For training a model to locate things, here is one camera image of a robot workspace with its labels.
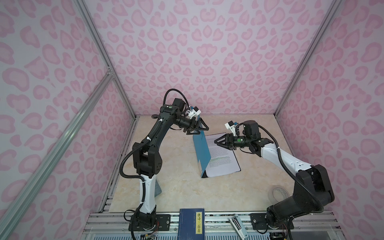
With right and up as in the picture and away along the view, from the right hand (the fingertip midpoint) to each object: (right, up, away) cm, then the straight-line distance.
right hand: (218, 142), depth 77 cm
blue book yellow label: (-14, -39, -5) cm, 41 cm away
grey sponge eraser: (-33, -27, +5) cm, 42 cm away
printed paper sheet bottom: (+5, -13, +18) cm, 23 cm away
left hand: (-7, +7, +4) cm, 11 cm away
